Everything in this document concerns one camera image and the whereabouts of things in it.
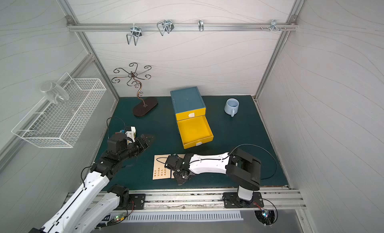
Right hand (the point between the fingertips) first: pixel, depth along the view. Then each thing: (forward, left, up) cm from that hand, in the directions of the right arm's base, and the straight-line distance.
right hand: (181, 177), depth 81 cm
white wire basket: (+12, +54, +31) cm, 63 cm away
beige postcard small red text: (+3, +13, 0) cm, 13 cm away
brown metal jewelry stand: (+53, +30, +1) cm, 60 cm away
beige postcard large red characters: (+8, -1, +11) cm, 14 cm away
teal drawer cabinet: (+40, -1, +21) cm, 45 cm away
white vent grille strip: (-18, +3, 0) cm, 18 cm away
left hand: (+13, +14, +18) cm, 27 cm away
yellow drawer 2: (+25, -7, +8) cm, 27 cm away
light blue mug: (+49, -32, +5) cm, 59 cm away
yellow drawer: (+29, -4, +20) cm, 36 cm away
